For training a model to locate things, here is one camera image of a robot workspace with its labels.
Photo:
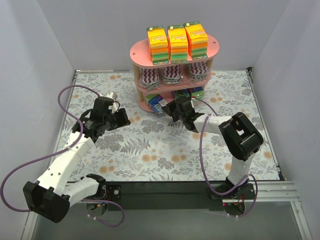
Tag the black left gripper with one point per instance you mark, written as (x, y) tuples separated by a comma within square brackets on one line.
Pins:
[(122, 117)]

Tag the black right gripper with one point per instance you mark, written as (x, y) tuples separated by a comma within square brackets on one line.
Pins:
[(169, 110)]

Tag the blue green sponge pack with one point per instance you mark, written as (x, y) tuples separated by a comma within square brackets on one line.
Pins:
[(156, 103), (196, 92), (180, 93)]

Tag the striped pink sponge pack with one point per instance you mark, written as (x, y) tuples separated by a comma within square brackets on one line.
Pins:
[(149, 78), (171, 75), (197, 71)]

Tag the orange sponge pack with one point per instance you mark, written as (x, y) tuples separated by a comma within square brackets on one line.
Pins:
[(158, 45), (178, 43), (197, 39)]

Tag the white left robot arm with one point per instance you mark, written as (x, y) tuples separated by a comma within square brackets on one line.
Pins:
[(50, 196)]

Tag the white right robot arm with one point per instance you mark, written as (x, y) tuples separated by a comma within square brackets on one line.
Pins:
[(241, 137)]

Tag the pink three-tier shelf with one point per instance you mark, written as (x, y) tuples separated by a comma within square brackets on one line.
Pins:
[(140, 57)]

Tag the floral patterned table mat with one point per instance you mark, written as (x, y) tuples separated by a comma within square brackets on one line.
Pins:
[(153, 148)]

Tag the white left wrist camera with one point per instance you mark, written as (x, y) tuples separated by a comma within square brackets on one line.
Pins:
[(116, 105)]

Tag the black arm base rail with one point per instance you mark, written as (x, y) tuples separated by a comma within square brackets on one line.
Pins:
[(175, 195)]

